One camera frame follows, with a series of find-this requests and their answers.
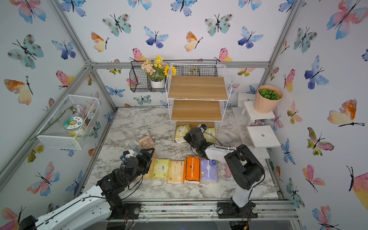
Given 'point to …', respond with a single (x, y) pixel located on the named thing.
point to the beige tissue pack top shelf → (176, 171)
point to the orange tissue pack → (191, 170)
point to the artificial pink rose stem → (76, 109)
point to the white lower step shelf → (262, 136)
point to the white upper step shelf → (247, 100)
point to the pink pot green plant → (267, 98)
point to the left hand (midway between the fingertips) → (156, 153)
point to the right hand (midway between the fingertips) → (185, 132)
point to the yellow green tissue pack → (161, 168)
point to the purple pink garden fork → (228, 172)
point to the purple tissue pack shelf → (209, 169)
